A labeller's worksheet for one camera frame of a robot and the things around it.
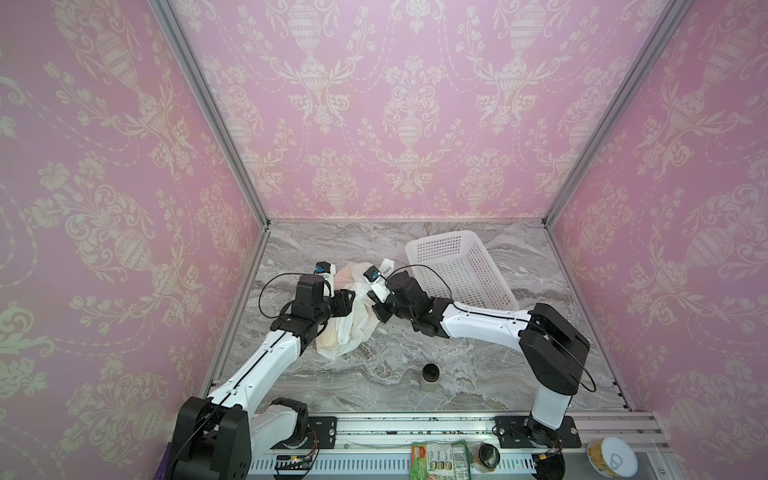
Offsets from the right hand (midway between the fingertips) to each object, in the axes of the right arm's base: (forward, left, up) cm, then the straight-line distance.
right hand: (371, 292), depth 85 cm
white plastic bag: (-10, +9, -5) cm, 14 cm away
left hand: (0, +6, 0) cm, 6 cm away
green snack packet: (-39, -15, -12) cm, 44 cm away
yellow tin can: (-40, -53, -9) cm, 67 cm away
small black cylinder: (-21, -15, -4) cm, 26 cm away
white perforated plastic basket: (+18, -28, -13) cm, 35 cm away
